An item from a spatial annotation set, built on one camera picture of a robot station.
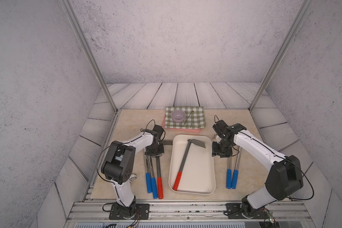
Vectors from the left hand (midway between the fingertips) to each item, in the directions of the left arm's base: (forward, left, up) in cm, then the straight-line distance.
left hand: (162, 155), depth 92 cm
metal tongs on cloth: (+38, -24, -1) cm, 44 cm away
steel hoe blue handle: (-14, -40, 0) cm, 42 cm away
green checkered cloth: (+33, -25, -1) cm, 41 cm away
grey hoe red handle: (+9, -23, 0) cm, 24 cm away
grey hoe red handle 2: (-19, 0, 0) cm, 19 cm away
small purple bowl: (+32, -12, +3) cm, 34 cm away
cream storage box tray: (-12, -22, -2) cm, 25 cm away
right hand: (-6, -32, +10) cm, 34 cm away
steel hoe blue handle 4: (-21, +3, 0) cm, 21 cm away
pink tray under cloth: (+21, -22, -2) cm, 30 cm away
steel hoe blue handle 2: (-17, -42, 0) cm, 45 cm away
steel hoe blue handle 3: (-14, +7, 0) cm, 16 cm away
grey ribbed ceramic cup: (-15, +15, +3) cm, 22 cm away
